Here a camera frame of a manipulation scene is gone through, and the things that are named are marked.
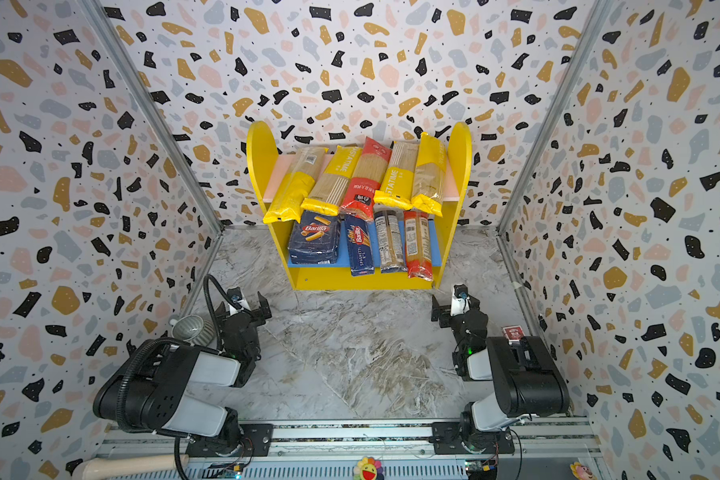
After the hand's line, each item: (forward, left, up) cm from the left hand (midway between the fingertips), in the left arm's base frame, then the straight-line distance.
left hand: (241, 294), depth 87 cm
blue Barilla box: (+18, -34, +5) cm, 39 cm away
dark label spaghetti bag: (+16, -44, +4) cm, 47 cm away
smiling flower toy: (-42, -37, -10) cm, 57 cm away
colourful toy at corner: (-43, -86, -10) cm, 97 cm away
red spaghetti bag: (+15, -53, +4) cm, 55 cm away
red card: (-8, -82, -12) cm, 83 cm away
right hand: (+2, -61, -1) cm, 61 cm away
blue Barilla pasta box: (+15, -20, +7) cm, 26 cm away
